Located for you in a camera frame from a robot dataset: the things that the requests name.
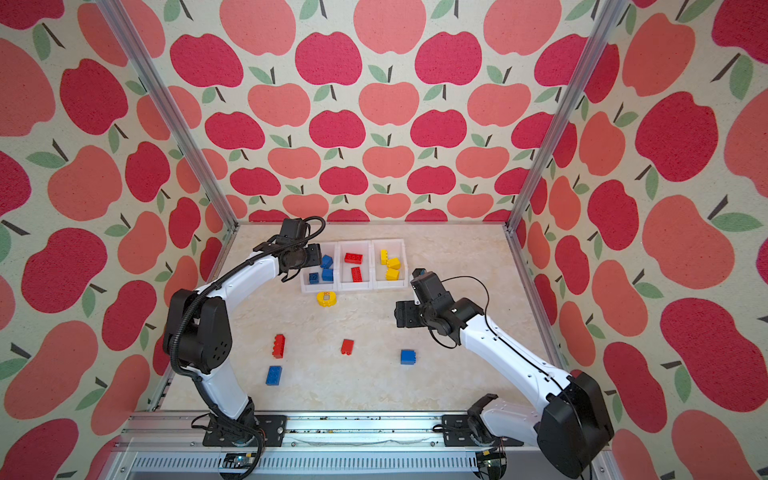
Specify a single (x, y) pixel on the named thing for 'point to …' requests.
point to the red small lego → (347, 347)
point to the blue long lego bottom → (274, 375)
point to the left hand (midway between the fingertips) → (319, 256)
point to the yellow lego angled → (383, 257)
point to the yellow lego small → (394, 263)
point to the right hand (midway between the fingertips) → (414, 309)
